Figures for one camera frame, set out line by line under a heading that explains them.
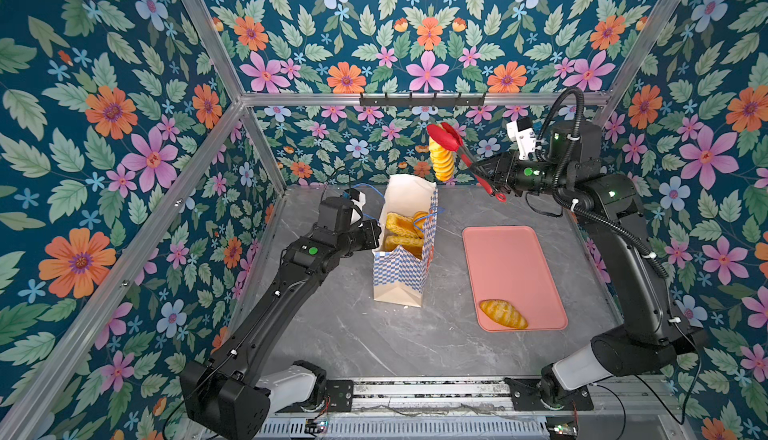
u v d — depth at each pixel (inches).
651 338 15.6
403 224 36.7
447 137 25.7
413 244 35.8
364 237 25.7
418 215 36.7
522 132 21.7
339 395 29.0
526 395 28.8
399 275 31.8
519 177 20.8
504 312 32.8
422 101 36.5
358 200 26.7
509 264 40.1
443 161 27.1
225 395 14.6
